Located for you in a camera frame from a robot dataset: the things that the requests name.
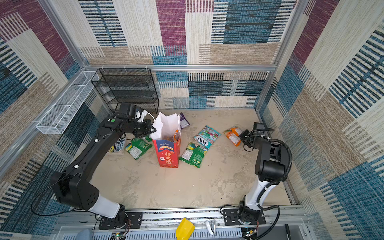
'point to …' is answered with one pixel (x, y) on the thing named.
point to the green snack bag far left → (137, 148)
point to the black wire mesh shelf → (126, 85)
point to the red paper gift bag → (166, 135)
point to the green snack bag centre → (193, 154)
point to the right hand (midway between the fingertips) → (240, 136)
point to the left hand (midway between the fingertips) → (156, 127)
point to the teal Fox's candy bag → (206, 137)
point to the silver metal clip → (211, 225)
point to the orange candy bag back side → (233, 135)
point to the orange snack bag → (176, 136)
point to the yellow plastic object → (184, 230)
